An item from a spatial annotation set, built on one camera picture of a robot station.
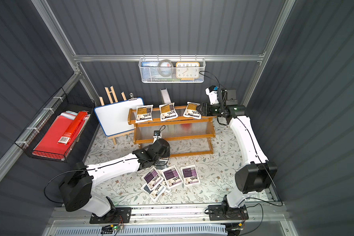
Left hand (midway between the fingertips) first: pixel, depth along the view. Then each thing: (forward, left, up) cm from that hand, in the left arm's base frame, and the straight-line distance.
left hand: (166, 148), depth 84 cm
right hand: (+12, -19, +20) cm, 30 cm away
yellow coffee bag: (+11, +11, +17) cm, 23 cm away
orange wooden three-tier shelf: (+5, -11, +4) cm, 13 cm away
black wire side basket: (+19, +56, +20) cm, 62 cm away
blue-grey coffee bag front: (-22, +6, -12) cm, 26 cm away
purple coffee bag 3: (-11, -14, -12) cm, 22 cm away
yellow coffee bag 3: (+13, -15, +18) cm, 26 cm away
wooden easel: (+25, +31, +16) cm, 43 cm away
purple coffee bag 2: (-13, -3, -11) cm, 17 cm away
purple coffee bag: (-14, +8, -10) cm, 19 cm away
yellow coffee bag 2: (+12, -2, +18) cm, 21 cm away
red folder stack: (-1, +50, +16) cm, 52 cm away
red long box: (+2, +45, +17) cm, 48 cm away
